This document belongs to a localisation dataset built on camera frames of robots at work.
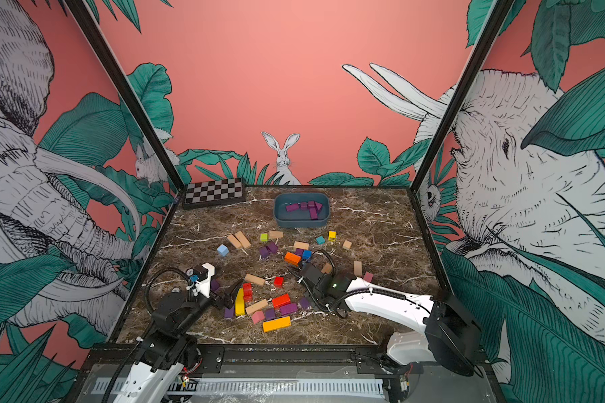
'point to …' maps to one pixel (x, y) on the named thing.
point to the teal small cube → (320, 240)
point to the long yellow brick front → (276, 324)
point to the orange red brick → (281, 300)
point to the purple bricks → (270, 248)
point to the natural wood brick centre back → (302, 245)
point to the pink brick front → (258, 316)
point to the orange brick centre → (292, 259)
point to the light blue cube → (223, 250)
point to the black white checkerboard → (213, 192)
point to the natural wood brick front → (257, 306)
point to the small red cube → (278, 281)
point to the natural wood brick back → (276, 234)
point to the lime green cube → (264, 237)
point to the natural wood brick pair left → (239, 240)
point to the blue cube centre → (307, 254)
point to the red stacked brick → (248, 291)
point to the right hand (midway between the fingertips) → (313, 288)
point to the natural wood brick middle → (254, 279)
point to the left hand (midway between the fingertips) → (232, 272)
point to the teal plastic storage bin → (302, 209)
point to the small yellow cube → (332, 236)
